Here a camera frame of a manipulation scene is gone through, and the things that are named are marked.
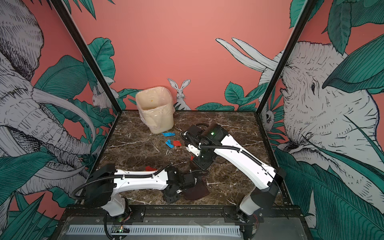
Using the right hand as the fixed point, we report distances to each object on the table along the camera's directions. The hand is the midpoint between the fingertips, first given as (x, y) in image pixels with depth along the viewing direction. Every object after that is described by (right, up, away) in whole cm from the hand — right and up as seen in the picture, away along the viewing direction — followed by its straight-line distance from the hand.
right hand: (200, 164), depth 66 cm
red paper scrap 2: (-5, -4, +29) cm, 29 cm away
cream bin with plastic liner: (-26, +28, +20) cm, 43 cm away
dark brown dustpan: (0, -17, +12) cm, 21 cm away
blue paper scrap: (-21, +11, +41) cm, 47 cm away
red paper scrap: (-16, +5, +35) cm, 38 cm away
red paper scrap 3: (-30, -8, +22) cm, 39 cm away
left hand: (-15, -18, +9) cm, 25 cm away
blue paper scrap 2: (-21, +6, +34) cm, 41 cm away
